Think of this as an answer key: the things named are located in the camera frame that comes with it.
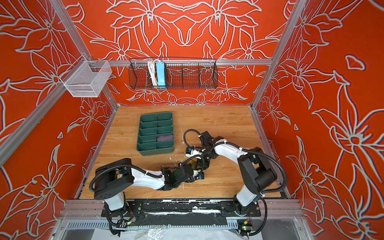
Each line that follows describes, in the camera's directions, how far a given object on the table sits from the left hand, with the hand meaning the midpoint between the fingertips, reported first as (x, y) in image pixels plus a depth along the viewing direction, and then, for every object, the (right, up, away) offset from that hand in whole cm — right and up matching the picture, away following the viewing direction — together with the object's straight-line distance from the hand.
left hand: (191, 163), depth 86 cm
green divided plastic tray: (-27, +22, +12) cm, 36 cm away
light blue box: (-19, +54, +4) cm, 57 cm away
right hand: (+3, 0, +1) cm, 3 cm away
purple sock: (-18, +14, +9) cm, 24 cm away
